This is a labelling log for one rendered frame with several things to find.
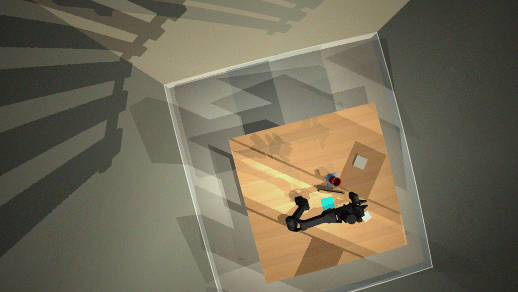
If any white flat rectangular block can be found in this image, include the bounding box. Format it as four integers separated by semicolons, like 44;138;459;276
362;210;372;222

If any red cup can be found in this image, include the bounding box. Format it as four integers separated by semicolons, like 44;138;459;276
329;176;341;186

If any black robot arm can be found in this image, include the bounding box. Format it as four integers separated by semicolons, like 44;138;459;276
285;196;365;232

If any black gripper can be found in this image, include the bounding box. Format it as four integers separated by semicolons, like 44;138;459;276
343;191;368;223

